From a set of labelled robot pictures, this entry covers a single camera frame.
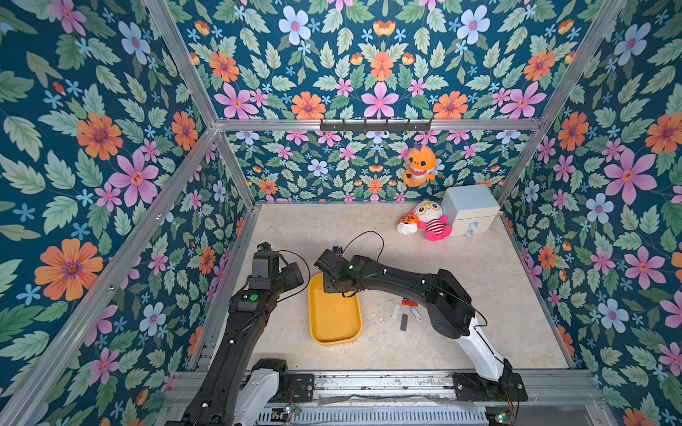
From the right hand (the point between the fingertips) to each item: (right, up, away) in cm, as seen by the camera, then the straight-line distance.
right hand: (331, 283), depth 89 cm
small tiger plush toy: (+29, +20, +15) cm, 39 cm away
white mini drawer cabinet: (+52, +26, +9) cm, 58 cm away
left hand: (-11, +6, -9) cm, 16 cm away
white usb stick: (+22, -9, -1) cm, 24 cm away
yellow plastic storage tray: (+1, -11, -4) cm, 12 cm away
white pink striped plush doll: (+38, +24, +18) cm, 49 cm away
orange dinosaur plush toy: (+33, +43, +7) cm, 54 cm away
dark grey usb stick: (+25, -12, -3) cm, 28 cm away
